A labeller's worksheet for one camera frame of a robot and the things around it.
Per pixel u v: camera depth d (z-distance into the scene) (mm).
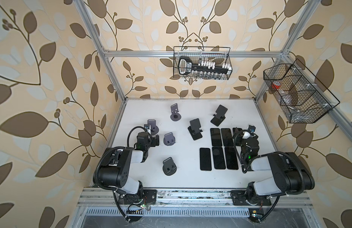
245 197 732
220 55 910
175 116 1104
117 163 462
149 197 740
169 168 793
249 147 682
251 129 755
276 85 870
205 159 870
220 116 1014
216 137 990
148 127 846
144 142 737
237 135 706
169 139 913
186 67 845
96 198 753
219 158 862
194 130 937
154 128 963
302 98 734
